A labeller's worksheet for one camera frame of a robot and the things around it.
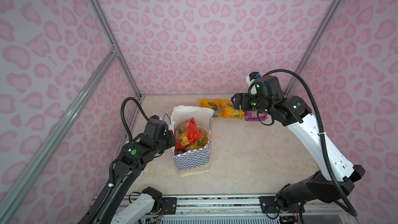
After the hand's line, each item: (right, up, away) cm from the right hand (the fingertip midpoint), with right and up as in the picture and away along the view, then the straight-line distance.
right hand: (239, 98), depth 67 cm
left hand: (-29, -16, +4) cm, 33 cm away
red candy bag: (-23, -17, +12) cm, 31 cm away
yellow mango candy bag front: (-17, -23, +17) cm, 34 cm away
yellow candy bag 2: (+1, -6, +34) cm, 34 cm away
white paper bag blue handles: (-18, -29, +6) cm, 34 cm away
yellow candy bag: (-7, -2, +40) cm, 41 cm away
